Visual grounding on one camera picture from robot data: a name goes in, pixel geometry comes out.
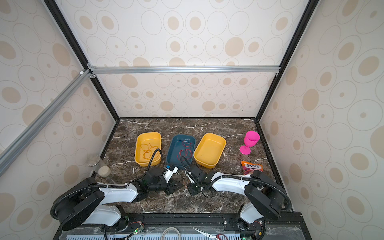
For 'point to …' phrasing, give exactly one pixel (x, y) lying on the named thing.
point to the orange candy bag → (248, 168)
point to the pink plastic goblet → (251, 139)
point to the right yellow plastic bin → (209, 150)
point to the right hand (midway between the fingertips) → (190, 189)
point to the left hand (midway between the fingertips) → (184, 185)
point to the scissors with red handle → (215, 236)
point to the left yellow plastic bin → (146, 144)
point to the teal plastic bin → (177, 145)
